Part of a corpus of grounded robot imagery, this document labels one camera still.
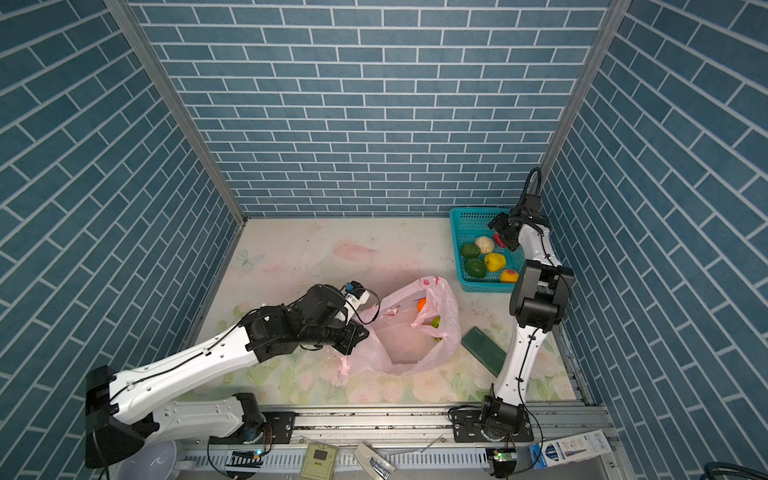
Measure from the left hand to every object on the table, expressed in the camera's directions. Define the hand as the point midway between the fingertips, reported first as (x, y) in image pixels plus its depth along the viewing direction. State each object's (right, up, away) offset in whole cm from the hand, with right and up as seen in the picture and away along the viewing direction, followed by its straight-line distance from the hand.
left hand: (370, 337), depth 70 cm
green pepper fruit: (+33, +14, +31) cm, 47 cm away
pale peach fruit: (+38, +22, +36) cm, 56 cm away
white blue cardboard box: (+46, -27, 0) cm, 53 cm away
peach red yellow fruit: (+43, +11, +27) cm, 52 cm away
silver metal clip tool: (+1, -28, -2) cm, 29 cm away
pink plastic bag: (+10, -5, +21) cm, 24 cm away
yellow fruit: (+40, +16, +32) cm, 53 cm away
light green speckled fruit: (+18, -1, +19) cm, 26 cm away
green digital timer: (-12, -28, -2) cm, 31 cm away
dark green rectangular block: (+32, -9, +17) cm, 37 cm away
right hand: (+41, +29, +32) cm, 59 cm away
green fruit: (+32, +20, +34) cm, 51 cm away
